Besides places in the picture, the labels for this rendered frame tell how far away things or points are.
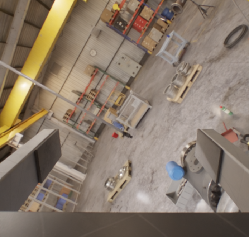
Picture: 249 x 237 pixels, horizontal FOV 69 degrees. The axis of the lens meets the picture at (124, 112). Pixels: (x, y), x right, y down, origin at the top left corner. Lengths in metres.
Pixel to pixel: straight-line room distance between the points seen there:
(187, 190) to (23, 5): 11.62
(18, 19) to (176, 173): 11.57
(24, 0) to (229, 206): 12.21
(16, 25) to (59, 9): 2.48
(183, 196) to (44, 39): 11.04
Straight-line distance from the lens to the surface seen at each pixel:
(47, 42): 12.21
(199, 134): 0.16
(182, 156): 2.43
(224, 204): 1.55
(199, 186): 1.98
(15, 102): 13.34
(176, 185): 3.67
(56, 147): 0.16
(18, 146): 13.69
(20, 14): 12.41
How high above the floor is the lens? 2.09
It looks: 10 degrees down
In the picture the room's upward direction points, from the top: 59 degrees counter-clockwise
